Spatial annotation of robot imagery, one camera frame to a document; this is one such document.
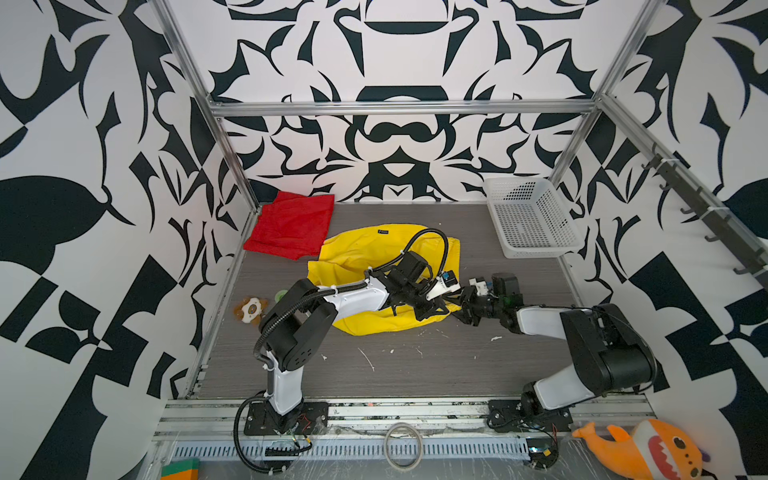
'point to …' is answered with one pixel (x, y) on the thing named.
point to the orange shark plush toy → (656, 450)
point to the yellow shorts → (349, 253)
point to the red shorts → (294, 226)
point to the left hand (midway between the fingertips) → (450, 302)
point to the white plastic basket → (531, 219)
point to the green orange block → (181, 470)
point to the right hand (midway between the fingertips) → (447, 299)
